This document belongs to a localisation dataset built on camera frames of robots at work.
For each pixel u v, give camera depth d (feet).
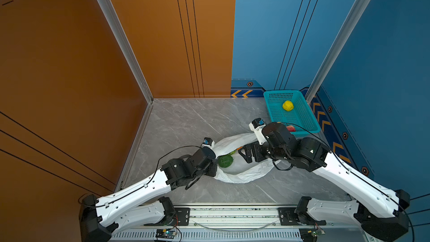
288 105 3.60
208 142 2.15
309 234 2.30
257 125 1.89
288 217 2.38
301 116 3.48
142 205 1.52
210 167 1.84
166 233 2.31
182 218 2.39
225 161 2.79
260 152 1.87
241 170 2.85
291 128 3.23
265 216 2.46
